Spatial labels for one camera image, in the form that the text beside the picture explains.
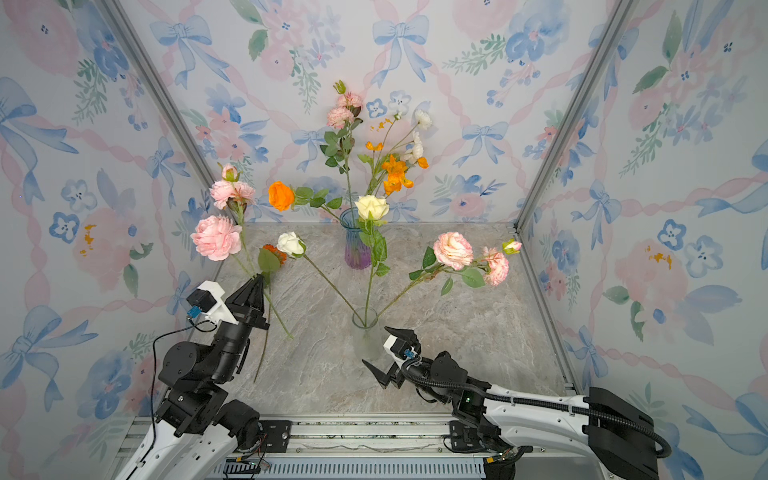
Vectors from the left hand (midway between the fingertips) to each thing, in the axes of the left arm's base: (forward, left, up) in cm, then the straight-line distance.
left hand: (259, 275), depth 61 cm
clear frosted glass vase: (-3, -21, -28) cm, 35 cm away
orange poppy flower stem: (+40, -22, -2) cm, 46 cm away
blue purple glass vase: (+30, -16, -30) cm, 45 cm away
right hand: (-6, -24, -19) cm, 31 cm away
